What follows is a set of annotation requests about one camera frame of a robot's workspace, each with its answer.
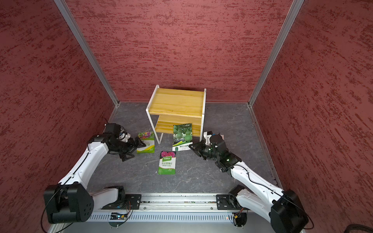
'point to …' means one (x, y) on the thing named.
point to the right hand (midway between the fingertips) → (188, 149)
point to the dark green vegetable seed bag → (182, 137)
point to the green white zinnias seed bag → (148, 138)
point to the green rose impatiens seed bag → (167, 162)
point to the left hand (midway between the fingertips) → (139, 153)
